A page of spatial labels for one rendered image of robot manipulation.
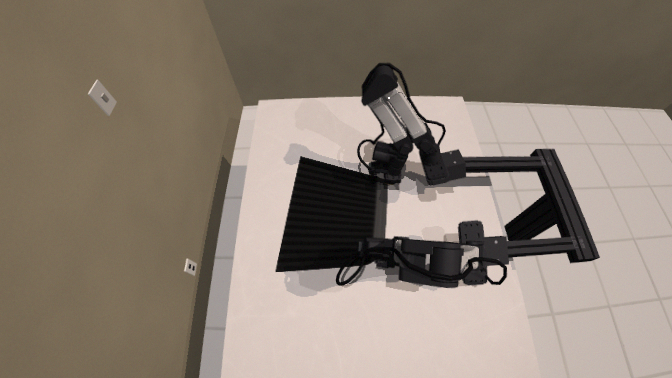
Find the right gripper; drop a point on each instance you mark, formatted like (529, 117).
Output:
(393, 176)

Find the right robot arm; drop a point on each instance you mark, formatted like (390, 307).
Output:
(416, 131)

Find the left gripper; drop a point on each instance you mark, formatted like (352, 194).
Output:
(385, 262)

